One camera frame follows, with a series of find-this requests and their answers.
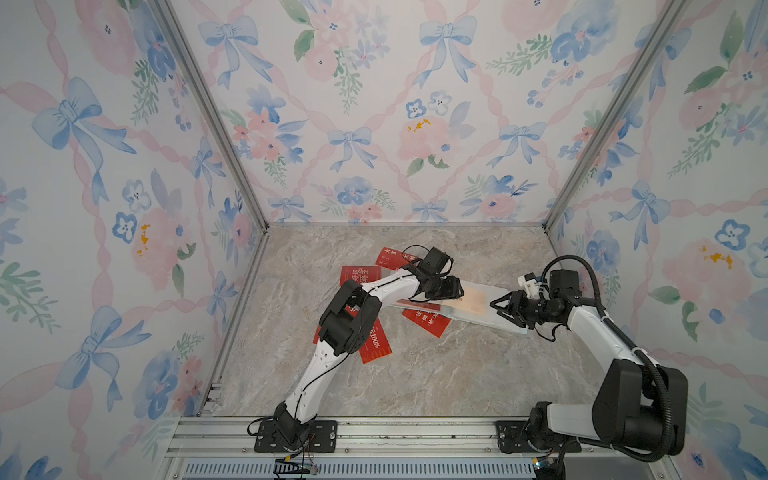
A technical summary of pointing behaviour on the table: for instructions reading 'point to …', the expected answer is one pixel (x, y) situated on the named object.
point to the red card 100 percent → (377, 345)
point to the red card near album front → (434, 323)
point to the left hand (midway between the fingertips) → (462, 292)
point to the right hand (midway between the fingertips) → (498, 306)
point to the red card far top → (394, 259)
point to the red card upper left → (363, 274)
